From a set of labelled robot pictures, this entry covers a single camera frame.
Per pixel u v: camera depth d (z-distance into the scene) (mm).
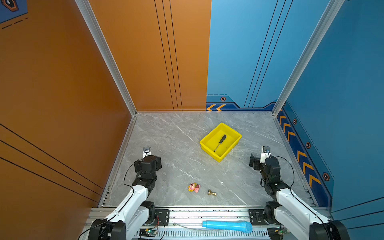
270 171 644
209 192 791
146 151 735
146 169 655
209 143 996
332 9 700
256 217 725
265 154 737
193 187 804
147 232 704
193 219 753
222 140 1020
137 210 529
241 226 681
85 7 696
